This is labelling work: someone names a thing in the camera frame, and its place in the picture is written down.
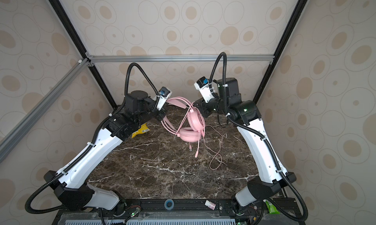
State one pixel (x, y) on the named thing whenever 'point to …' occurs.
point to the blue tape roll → (169, 204)
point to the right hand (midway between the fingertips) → (197, 102)
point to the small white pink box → (210, 204)
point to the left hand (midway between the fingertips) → (170, 99)
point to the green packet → (271, 209)
